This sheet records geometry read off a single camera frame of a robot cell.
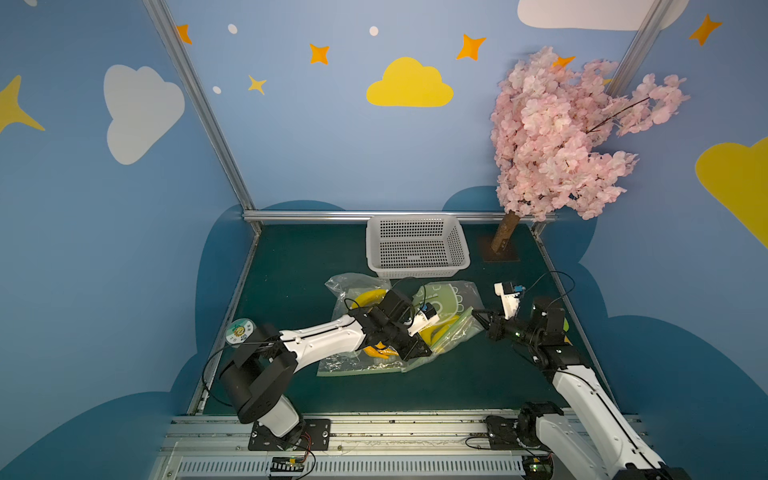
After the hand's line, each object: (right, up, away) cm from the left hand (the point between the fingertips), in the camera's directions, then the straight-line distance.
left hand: (430, 348), depth 80 cm
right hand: (+14, +11, +1) cm, 18 cm away
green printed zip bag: (+8, +8, +10) cm, 15 cm away
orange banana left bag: (-13, -3, +7) cm, 15 cm away
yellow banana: (+3, +2, +9) cm, 10 cm away
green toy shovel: (+46, +3, +14) cm, 48 cm away
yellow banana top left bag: (-17, +12, +13) cm, 24 cm away
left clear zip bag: (-23, +13, +18) cm, 32 cm away
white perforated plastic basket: (0, +28, +35) cm, 45 cm away
